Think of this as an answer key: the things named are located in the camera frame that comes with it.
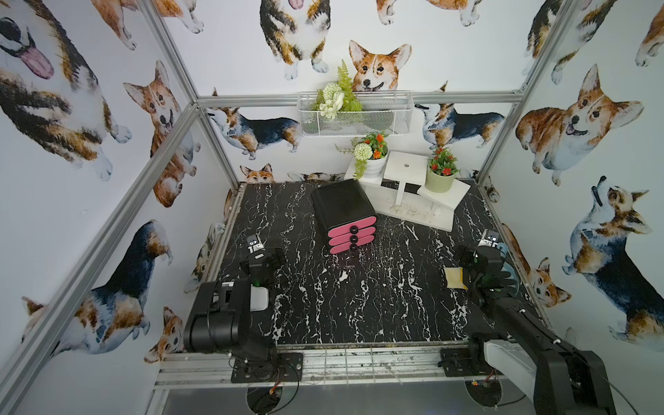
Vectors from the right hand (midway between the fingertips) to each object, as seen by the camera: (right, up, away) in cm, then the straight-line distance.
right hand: (476, 243), depth 86 cm
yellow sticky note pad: (-5, -13, +5) cm, 15 cm away
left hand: (-73, -1, +7) cm, 73 cm away
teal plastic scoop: (+16, -4, +12) cm, 20 cm away
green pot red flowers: (-10, +24, +3) cm, 26 cm away
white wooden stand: (-21, +18, +20) cm, 34 cm away
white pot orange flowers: (-35, +30, +3) cm, 46 cm away
